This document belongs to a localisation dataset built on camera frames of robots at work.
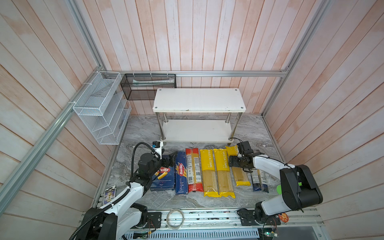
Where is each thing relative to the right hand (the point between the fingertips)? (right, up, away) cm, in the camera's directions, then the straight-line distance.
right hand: (236, 161), depth 95 cm
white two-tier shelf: (-22, +34, +32) cm, 52 cm away
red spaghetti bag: (-28, -4, -7) cm, 29 cm away
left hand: (-41, +7, -12) cm, 43 cm away
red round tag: (+18, -24, -20) cm, 36 cm away
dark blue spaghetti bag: (+10, -9, -10) cm, 17 cm away
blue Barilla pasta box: (-44, -7, -15) cm, 47 cm away
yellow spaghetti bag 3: (-1, -6, -8) cm, 10 cm away
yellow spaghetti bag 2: (-10, -10, -11) cm, 18 cm away
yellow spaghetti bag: (-19, -10, -11) cm, 24 cm away
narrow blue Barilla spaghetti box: (-36, -5, -9) cm, 37 cm away
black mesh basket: (-58, +47, -6) cm, 75 cm away
